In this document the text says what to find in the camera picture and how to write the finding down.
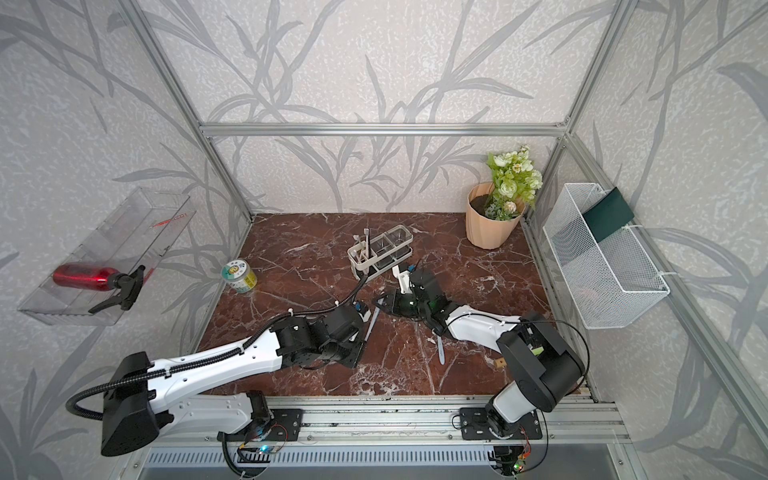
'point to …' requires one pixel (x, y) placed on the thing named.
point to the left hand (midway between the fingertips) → (365, 354)
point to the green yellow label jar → (239, 274)
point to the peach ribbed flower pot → (483, 232)
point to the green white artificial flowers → (514, 184)
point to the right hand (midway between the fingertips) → (374, 300)
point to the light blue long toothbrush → (375, 315)
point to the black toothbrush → (366, 232)
